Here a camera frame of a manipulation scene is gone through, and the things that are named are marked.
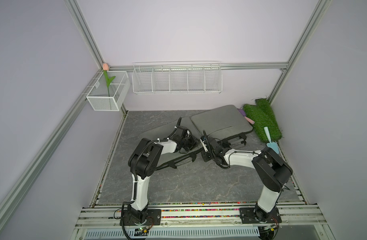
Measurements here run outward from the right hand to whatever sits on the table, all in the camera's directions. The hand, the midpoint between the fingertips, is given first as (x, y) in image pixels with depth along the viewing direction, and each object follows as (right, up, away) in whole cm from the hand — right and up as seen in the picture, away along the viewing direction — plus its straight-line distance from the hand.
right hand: (204, 150), depth 96 cm
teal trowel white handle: (+47, +3, +3) cm, 47 cm away
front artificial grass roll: (+51, +11, +8) cm, 53 cm away
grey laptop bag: (+14, +18, +8) cm, 24 cm away
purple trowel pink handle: (+34, +26, +22) cm, 48 cm away
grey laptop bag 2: (-27, +11, +9) cm, 31 cm away
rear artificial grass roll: (+50, +30, +21) cm, 62 cm away
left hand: (-2, +5, 0) cm, 5 cm away
